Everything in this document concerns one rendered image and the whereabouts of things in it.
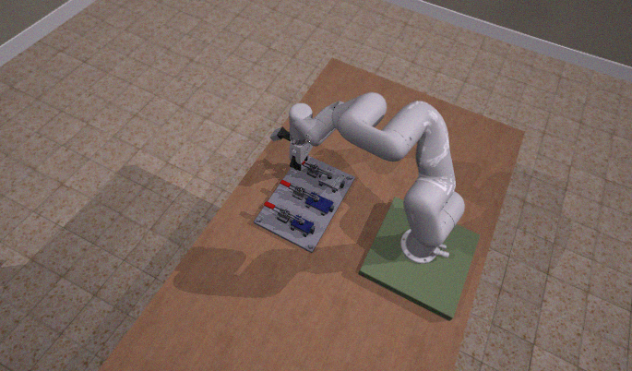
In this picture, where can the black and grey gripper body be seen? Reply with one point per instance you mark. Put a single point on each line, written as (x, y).
(300, 151)

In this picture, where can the toggle clamp with red handle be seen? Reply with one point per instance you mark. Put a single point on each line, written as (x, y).
(284, 214)

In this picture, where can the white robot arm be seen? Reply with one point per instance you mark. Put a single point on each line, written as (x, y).
(417, 122)

